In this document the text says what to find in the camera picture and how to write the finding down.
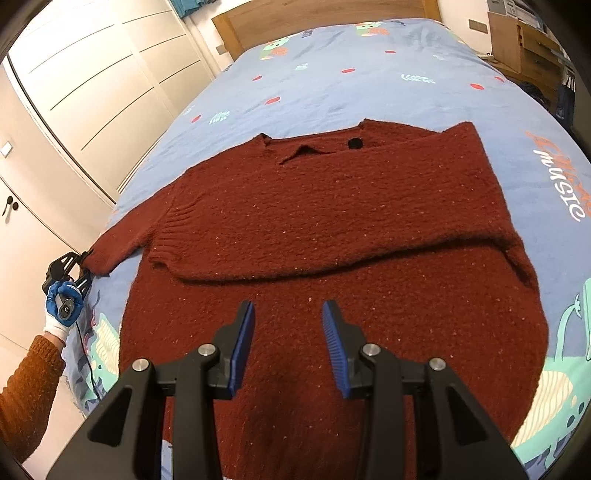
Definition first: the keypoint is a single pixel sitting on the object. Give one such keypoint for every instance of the left forearm orange sweater sleeve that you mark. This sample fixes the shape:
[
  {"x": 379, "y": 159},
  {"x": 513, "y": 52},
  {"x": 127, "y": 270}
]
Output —
[{"x": 27, "y": 398}]

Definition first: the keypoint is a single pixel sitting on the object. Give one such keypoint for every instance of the white wardrobe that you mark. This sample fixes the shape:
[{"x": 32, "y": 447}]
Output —
[{"x": 108, "y": 78}]

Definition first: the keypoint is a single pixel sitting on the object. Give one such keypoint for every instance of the dark red knit sweater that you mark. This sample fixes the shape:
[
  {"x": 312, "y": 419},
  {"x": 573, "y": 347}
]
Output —
[{"x": 407, "y": 229}]

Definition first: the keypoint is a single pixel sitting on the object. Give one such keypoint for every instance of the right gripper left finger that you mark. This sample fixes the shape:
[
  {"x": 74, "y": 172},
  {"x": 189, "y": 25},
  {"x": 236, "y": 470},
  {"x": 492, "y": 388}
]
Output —
[{"x": 122, "y": 437}]

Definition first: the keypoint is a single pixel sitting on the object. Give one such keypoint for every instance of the left hand blue white glove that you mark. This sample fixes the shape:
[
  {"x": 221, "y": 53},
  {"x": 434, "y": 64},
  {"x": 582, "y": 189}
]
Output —
[{"x": 63, "y": 305}]

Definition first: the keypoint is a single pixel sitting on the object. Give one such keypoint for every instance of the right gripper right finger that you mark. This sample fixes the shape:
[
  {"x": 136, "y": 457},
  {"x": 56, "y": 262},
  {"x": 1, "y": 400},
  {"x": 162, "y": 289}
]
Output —
[{"x": 455, "y": 437}]

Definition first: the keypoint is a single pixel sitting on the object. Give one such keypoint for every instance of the white door with handle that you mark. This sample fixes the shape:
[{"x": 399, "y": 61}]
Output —
[{"x": 47, "y": 209}]

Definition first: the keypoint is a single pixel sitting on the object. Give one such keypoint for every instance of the wooden headboard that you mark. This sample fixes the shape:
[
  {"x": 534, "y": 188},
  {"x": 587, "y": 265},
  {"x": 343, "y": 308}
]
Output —
[{"x": 258, "y": 22}]

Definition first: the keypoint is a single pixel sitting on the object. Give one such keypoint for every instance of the wall socket plate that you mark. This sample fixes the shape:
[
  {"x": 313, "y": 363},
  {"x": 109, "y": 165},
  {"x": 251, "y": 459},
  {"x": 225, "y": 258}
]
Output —
[{"x": 478, "y": 26}]

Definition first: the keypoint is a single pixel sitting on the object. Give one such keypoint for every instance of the teal curtain left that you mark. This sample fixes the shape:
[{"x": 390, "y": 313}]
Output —
[{"x": 185, "y": 8}]

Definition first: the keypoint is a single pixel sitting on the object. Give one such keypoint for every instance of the wooden drawer cabinet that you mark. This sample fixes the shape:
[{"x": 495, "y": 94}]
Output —
[{"x": 525, "y": 54}]

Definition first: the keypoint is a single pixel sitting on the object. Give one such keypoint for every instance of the white printer box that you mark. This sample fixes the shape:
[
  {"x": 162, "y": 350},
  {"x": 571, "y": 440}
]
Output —
[{"x": 515, "y": 9}]

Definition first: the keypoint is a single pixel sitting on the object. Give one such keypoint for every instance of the blue monster print duvet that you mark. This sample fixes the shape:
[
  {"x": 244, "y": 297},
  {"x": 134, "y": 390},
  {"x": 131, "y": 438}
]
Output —
[{"x": 417, "y": 72}]

